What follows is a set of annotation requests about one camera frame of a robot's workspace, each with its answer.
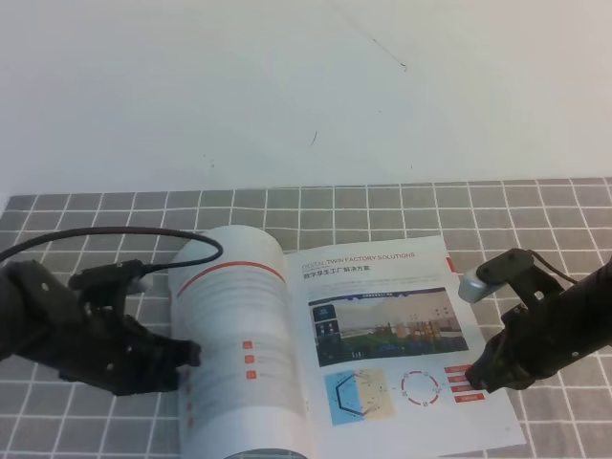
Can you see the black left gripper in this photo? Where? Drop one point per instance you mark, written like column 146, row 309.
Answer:
column 117, row 354

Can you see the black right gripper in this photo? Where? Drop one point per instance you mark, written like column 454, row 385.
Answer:
column 518, row 356

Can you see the white logistics brochure book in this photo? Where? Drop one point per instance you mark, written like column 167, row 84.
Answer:
column 355, row 350

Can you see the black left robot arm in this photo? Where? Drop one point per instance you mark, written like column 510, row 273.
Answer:
column 29, row 294

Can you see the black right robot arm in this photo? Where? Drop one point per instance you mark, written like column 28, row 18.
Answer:
column 551, row 327

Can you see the grey checked tablecloth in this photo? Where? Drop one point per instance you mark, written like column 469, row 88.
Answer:
column 567, row 221

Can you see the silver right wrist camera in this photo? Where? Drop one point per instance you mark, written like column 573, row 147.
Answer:
column 515, row 268

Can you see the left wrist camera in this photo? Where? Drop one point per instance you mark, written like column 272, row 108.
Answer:
column 127, row 274

